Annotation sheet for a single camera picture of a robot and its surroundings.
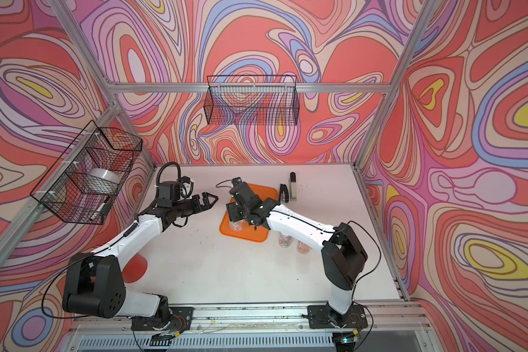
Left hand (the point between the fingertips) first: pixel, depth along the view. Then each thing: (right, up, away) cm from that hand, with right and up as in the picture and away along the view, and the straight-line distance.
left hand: (210, 201), depth 87 cm
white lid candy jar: (+30, -16, -1) cm, 34 cm away
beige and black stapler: (+36, +6, +18) cm, 41 cm away
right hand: (+11, -4, -3) cm, 12 cm away
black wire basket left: (-39, +7, -14) cm, 42 cm away
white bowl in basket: (-31, +8, -17) cm, 36 cm away
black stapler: (+31, +5, +20) cm, 38 cm away
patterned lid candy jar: (+37, -19, -1) cm, 41 cm away
